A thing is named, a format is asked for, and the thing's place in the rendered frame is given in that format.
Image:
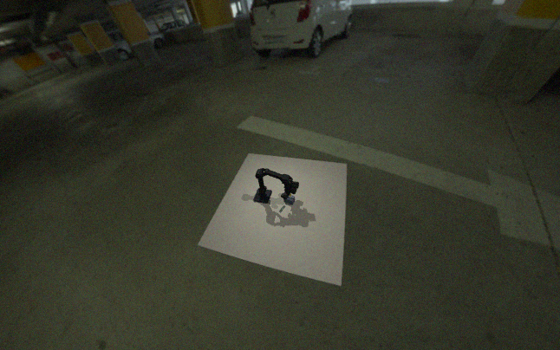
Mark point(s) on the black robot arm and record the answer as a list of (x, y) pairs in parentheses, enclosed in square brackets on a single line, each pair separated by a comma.
[(286, 179)]

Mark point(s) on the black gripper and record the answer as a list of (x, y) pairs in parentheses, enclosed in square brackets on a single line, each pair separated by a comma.
[(286, 193)]

